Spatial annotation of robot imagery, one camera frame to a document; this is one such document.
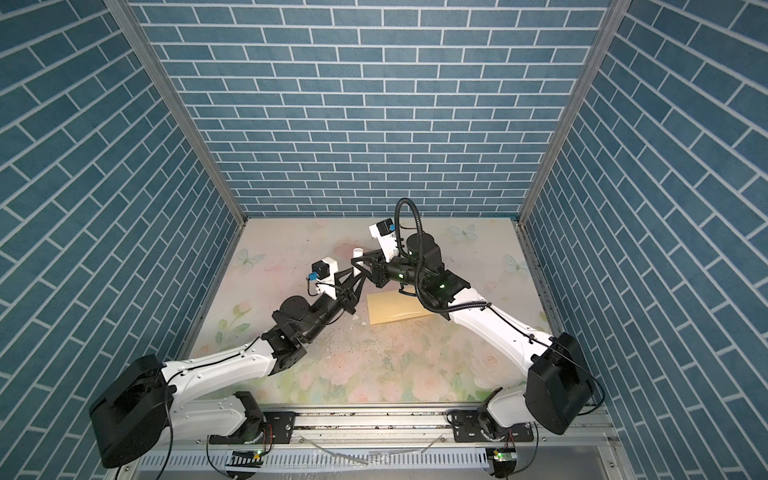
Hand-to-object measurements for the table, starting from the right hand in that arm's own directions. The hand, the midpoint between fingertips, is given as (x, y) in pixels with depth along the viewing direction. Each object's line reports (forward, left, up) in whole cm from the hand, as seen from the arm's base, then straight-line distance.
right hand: (352, 257), depth 71 cm
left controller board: (-39, +24, -33) cm, 56 cm away
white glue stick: (0, -1, +1) cm, 2 cm away
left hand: (-2, -3, -4) cm, 5 cm away
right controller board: (-32, -40, -35) cm, 62 cm away
